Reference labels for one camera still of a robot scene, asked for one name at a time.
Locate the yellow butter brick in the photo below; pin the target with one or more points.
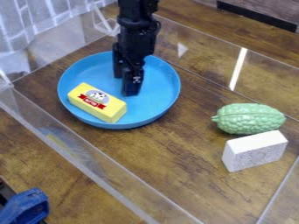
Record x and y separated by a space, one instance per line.
97 103

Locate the clear acrylic enclosure wall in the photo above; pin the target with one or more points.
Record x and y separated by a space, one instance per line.
157 174

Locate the white foam brick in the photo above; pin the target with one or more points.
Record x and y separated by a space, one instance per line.
254 150

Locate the white checkered cloth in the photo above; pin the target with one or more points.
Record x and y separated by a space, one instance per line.
24 18

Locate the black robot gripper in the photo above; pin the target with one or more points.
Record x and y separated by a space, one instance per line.
139 28

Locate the green bitter gourd toy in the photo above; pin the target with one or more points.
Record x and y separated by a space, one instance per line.
248 118

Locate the blue round tray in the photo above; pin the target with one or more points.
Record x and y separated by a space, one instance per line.
145 107

